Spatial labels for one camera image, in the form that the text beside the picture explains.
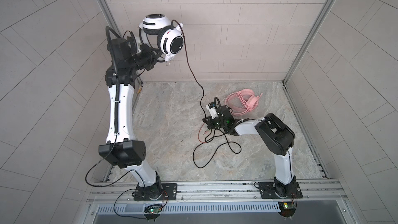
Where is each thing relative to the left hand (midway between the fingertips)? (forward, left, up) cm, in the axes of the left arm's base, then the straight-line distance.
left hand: (165, 46), depth 63 cm
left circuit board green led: (-53, +5, -44) cm, 69 cm away
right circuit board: (-52, -53, -48) cm, 88 cm away
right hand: (-9, -15, -46) cm, 49 cm away
